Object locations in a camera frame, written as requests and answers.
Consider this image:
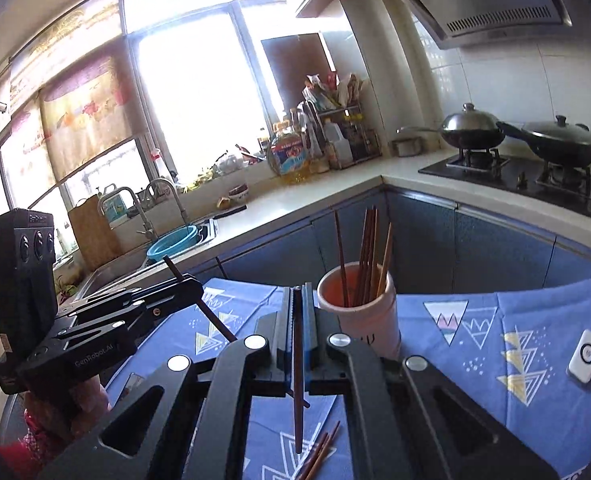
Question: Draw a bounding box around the pink ceramic utensil holder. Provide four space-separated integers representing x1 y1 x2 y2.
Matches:
316 266 402 361

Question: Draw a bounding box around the steel range hood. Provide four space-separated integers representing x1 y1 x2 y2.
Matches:
368 0 573 51

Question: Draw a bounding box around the kitchen window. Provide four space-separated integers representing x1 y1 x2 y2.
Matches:
0 0 361 241

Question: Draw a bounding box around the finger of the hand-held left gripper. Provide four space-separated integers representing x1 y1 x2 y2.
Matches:
78 274 204 313
50 286 204 348

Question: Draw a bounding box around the dark wok lid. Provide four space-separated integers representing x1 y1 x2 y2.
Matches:
523 115 591 140

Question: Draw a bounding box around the white plastic jug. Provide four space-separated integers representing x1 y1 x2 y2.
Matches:
323 120 351 168

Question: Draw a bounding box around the stainless steel sink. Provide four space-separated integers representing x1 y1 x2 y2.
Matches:
83 217 220 301

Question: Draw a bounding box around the black wok with short handle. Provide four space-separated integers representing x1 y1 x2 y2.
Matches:
495 120 591 167

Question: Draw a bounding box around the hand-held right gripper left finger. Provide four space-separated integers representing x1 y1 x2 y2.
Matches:
40 285 301 480

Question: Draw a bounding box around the black wok with long handle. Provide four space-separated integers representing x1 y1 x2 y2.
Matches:
396 125 506 151

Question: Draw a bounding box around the angular steel faucet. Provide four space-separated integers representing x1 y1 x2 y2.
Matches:
98 186 159 243

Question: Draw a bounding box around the large cooking oil bottle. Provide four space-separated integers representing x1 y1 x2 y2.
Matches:
266 127 312 186

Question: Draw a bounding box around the dish soap bottle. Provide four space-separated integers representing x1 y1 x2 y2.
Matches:
97 184 127 223

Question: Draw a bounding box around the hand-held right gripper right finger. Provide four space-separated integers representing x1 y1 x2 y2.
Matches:
303 282 561 480

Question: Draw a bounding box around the stainless steel wok lid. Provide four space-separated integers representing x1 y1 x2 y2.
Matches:
441 102 501 133

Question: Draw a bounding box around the blue printed tablecloth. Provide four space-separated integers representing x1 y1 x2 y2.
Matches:
103 275 591 480

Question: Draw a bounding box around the metal spice rack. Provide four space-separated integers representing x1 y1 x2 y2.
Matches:
300 102 381 171

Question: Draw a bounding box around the blue plastic basin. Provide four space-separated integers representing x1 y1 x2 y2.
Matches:
146 225 199 262

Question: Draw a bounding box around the wooden cutting board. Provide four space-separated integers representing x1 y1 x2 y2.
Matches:
68 195 124 272

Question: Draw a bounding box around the white remote device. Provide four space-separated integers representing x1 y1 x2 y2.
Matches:
567 329 591 386

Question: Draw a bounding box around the brown wooden chopstick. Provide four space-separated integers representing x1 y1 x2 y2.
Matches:
292 285 307 455
294 431 330 480
308 420 342 480
163 255 311 408

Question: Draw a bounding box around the bunch of seasoning packets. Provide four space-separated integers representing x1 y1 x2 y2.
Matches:
303 72 369 111

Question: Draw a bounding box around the person's left forearm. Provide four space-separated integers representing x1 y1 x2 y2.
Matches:
23 375 112 443

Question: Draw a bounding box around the arched steel faucet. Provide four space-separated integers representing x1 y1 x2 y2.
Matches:
143 177 190 228

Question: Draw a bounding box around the black gas stove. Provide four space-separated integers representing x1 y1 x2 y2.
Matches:
418 149 591 223

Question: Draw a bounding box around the kitchen counter with blue cabinets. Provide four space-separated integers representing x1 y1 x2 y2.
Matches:
50 152 591 306

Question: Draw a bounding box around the printed window blind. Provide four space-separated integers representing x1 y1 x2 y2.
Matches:
0 0 149 191

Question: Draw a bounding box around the bunch of wooden chopsticks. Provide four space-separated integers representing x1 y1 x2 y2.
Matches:
333 205 395 307

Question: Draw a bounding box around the small metal container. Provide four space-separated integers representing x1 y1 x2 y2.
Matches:
391 137 421 158

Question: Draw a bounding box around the person's pink garment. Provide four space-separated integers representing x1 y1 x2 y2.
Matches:
0 405 76 480

